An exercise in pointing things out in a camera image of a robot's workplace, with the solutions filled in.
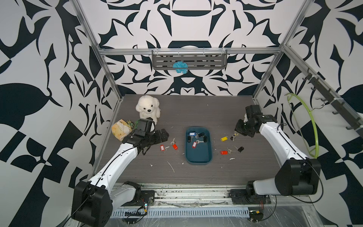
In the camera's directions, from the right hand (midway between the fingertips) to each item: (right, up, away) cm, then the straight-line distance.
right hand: (237, 127), depth 86 cm
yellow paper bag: (-74, -3, +10) cm, 75 cm away
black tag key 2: (-28, -9, +11) cm, 32 cm away
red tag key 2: (-38, -13, +8) cm, 41 cm away
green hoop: (+30, +2, -8) cm, 31 cm away
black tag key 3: (-18, -9, +10) cm, 22 cm away
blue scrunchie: (-34, +38, +6) cm, 51 cm away
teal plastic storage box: (-21, -16, +1) cm, 27 cm away
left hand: (-45, -4, -3) cm, 45 cm away
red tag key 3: (-25, -12, +8) cm, 29 cm away
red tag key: (-6, -16, +6) cm, 18 cm away
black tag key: (+4, -15, +6) cm, 16 cm away
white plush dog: (-55, +13, +6) cm, 56 cm away
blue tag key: (-26, -6, +11) cm, 29 cm away
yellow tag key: (-5, -9, +11) cm, 15 cm away
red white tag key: (-46, -14, +6) cm, 48 cm away
